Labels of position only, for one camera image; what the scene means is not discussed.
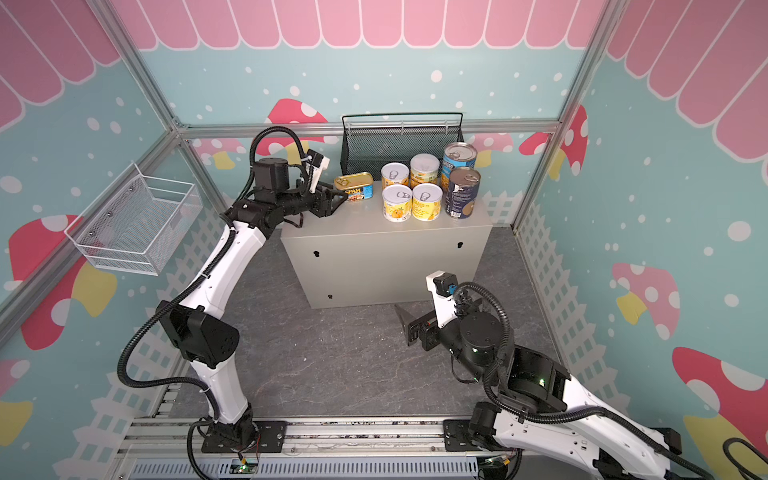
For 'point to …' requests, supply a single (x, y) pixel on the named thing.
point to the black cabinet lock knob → (459, 245)
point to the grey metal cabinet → (358, 258)
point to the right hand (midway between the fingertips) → (415, 298)
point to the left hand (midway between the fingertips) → (338, 195)
